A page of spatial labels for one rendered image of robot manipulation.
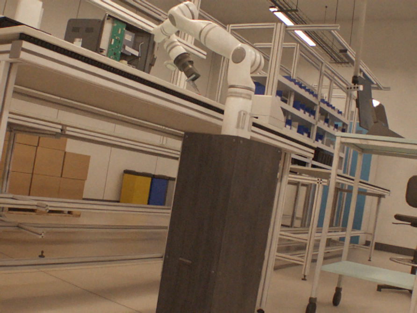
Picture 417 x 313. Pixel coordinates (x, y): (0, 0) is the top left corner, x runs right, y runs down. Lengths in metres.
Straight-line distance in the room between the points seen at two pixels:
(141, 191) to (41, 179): 2.55
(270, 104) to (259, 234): 0.85
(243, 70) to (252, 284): 0.72
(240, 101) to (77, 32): 0.65
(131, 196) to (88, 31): 5.87
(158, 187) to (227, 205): 6.45
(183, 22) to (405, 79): 6.51
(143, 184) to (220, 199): 6.14
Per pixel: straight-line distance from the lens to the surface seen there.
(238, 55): 1.65
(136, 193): 7.52
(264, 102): 2.31
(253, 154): 1.53
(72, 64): 1.31
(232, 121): 1.60
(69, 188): 5.70
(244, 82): 1.62
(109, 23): 1.72
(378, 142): 2.74
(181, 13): 1.94
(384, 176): 7.93
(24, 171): 5.28
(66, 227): 3.84
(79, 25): 1.82
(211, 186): 1.52
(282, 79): 4.45
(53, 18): 6.75
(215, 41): 1.77
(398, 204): 7.86
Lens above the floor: 0.71
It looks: 2 degrees up
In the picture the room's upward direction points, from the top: 9 degrees clockwise
